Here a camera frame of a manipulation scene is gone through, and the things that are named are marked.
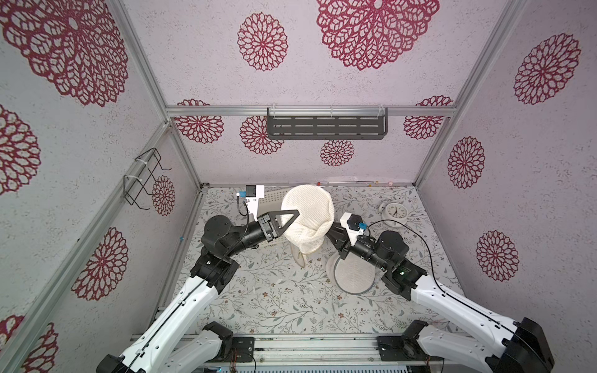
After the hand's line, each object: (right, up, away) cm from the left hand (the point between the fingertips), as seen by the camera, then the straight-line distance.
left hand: (296, 215), depth 58 cm
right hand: (+10, -3, +12) cm, 16 cm away
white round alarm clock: (+44, 0, +47) cm, 65 cm away
